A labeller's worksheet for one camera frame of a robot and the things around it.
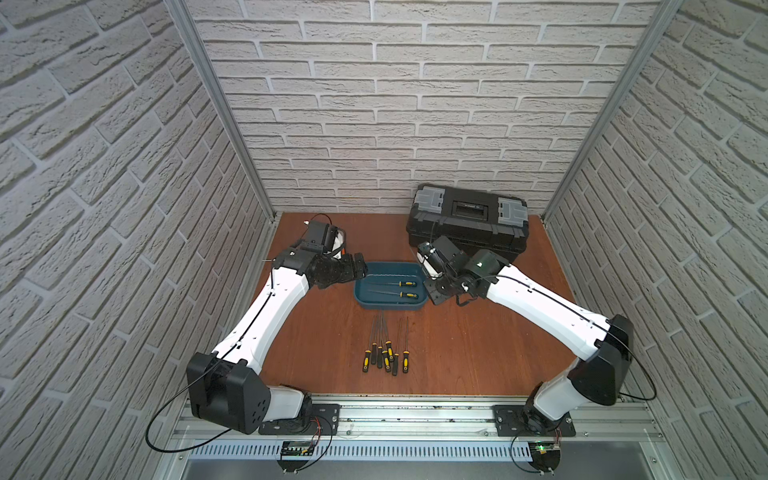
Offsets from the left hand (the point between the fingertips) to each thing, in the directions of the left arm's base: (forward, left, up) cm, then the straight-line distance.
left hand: (358, 266), depth 80 cm
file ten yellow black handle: (+6, -12, -18) cm, 23 cm away
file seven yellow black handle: (-17, -14, -20) cm, 29 cm away
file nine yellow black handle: (+2, -13, -19) cm, 23 cm away
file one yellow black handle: (-19, -2, -20) cm, 27 cm away
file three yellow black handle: (-15, -6, -20) cm, 26 cm away
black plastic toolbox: (+20, -35, -2) cm, 41 cm away
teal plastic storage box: (+5, -9, -19) cm, 22 cm away
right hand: (-5, -21, -2) cm, 22 cm away
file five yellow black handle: (-14, -9, -20) cm, 26 cm away
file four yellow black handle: (-17, -8, -19) cm, 26 cm away
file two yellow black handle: (-14, -4, -19) cm, 24 cm away
